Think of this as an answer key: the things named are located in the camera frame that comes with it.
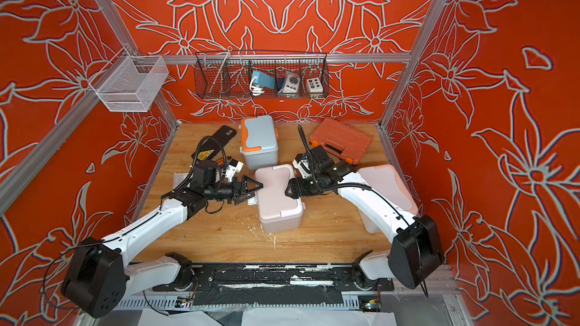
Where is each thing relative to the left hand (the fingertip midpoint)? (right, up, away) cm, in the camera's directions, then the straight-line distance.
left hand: (258, 190), depth 76 cm
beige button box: (+22, +40, +18) cm, 49 cm away
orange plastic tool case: (+36, +18, +30) cm, 50 cm away
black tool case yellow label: (-29, +14, +35) cm, 48 cm away
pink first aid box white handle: (+7, -6, -3) cm, 10 cm away
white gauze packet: (-39, +1, +22) cm, 44 cm away
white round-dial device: (+11, +39, +15) cm, 44 cm away
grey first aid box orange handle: (-2, +16, +17) cm, 23 cm away
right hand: (+11, -1, +1) cm, 11 cm away
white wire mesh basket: (-56, +41, +16) cm, 71 cm away
